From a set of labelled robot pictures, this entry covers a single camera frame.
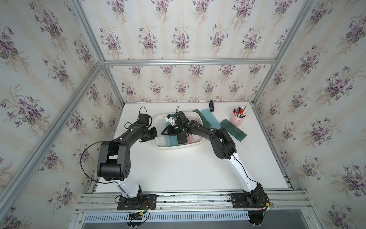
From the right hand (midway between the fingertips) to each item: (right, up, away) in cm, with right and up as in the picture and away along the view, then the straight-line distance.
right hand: (163, 134), depth 97 cm
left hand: (-5, -1, -3) cm, 6 cm away
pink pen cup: (+53, +13, +2) cm, 55 cm away
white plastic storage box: (-5, +9, +4) cm, 11 cm away
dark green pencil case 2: (+50, +2, +5) cm, 51 cm away
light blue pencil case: (+35, +12, +14) cm, 40 cm away
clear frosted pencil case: (+21, -2, -4) cm, 22 cm away
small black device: (+37, +21, +18) cm, 46 cm away
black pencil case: (+13, -2, -2) cm, 13 cm away
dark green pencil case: (+30, +8, +9) cm, 32 cm away
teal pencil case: (+7, -3, -3) cm, 8 cm away
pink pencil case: (+18, -4, -2) cm, 19 cm away
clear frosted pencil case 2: (-1, -4, -2) cm, 5 cm away
